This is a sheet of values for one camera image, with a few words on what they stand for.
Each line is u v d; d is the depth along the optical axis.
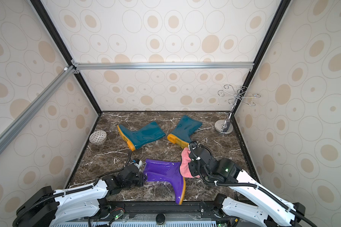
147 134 1.01
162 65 0.88
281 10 0.69
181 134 1.01
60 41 0.80
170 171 0.85
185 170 0.72
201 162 0.49
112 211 0.72
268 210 0.41
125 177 0.64
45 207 0.41
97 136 1.01
